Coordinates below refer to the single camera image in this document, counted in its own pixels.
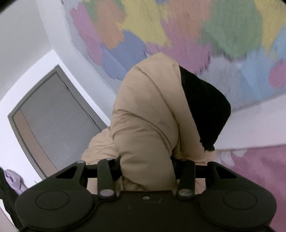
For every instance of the grey wooden door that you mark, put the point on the grey wooden door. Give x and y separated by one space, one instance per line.
54 124

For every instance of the tan puffer down jacket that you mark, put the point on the tan puffer down jacket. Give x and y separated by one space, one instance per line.
162 111

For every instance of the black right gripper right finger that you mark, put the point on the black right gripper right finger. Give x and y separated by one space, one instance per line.
185 172

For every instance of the lilac cloth on dark object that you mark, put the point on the lilac cloth on dark object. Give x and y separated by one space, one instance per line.
11 187

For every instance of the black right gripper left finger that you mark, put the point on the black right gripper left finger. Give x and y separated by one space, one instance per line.
108 172

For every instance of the pink floral bed sheet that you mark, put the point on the pink floral bed sheet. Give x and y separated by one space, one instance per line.
266 167

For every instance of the colourful wall map poster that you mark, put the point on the colourful wall map poster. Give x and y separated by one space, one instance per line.
237 46

